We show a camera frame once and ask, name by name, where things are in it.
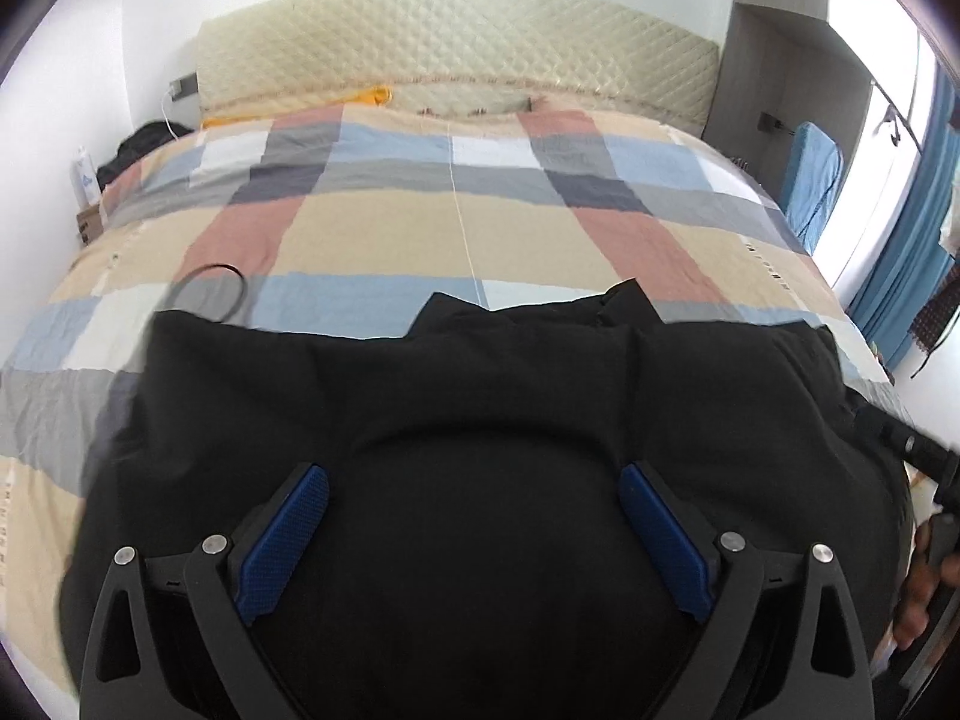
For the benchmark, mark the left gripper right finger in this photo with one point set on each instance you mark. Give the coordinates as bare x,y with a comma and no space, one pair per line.
722,580

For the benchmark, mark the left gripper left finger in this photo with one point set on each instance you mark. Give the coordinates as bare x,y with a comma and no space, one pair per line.
228,582

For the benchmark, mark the black puffer jacket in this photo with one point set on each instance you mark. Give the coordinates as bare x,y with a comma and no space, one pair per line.
475,555

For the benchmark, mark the black clothes on nightstand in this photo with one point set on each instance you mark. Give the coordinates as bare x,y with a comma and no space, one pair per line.
145,139

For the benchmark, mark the person right hand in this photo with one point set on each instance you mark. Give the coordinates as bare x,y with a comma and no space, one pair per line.
911,615

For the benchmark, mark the blue curtain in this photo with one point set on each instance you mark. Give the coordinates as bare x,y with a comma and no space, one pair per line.
912,263

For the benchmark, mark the brown checked hanging scarf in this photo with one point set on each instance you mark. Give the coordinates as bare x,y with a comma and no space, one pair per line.
931,322

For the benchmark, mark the plaid patchwork bed quilt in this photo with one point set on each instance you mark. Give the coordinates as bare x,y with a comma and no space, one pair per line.
343,221

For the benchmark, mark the wooden nightstand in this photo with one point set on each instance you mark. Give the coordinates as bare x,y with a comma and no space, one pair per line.
89,223

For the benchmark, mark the white spray bottle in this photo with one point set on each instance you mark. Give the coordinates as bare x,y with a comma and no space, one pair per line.
84,173

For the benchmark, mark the yellow cloth at headboard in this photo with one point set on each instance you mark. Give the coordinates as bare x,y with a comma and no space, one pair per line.
376,96

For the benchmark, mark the grey white wardrobe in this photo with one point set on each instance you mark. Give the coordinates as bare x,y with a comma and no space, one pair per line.
862,72

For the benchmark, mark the floral pillow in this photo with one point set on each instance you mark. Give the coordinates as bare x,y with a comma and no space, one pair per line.
459,100

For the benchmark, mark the cream quilted headboard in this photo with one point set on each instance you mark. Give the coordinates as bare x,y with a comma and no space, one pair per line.
590,52

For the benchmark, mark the wall power socket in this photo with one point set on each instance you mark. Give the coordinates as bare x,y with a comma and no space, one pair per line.
184,87

